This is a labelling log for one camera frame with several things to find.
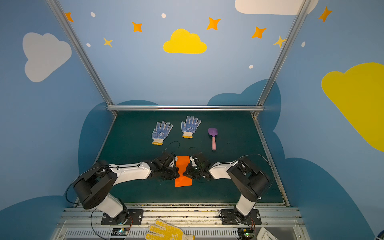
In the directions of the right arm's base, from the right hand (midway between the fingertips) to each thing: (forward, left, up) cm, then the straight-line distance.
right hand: (183, 173), depth 89 cm
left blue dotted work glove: (+30, +20, 0) cm, 36 cm away
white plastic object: (-28, -41, 0) cm, 50 cm away
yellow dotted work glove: (-30, +3, 0) cm, 30 cm away
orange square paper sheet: (+5, +1, +2) cm, 6 cm away
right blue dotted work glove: (+39, -3, -2) cm, 39 cm away
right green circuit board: (-28, -34, -2) cm, 43 cm away
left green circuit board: (-30, +28, -1) cm, 41 cm away
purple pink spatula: (+32, -19, 0) cm, 37 cm away
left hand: (-3, +1, 0) cm, 3 cm away
